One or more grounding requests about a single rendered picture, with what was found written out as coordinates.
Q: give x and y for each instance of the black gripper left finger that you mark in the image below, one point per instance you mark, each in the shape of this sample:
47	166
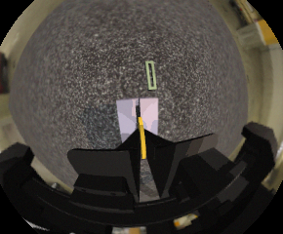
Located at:
124	160

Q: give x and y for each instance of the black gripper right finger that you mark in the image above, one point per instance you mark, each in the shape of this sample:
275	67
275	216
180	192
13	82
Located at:
164	156

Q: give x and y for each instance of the gold coin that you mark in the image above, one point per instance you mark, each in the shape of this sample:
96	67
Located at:
141	133

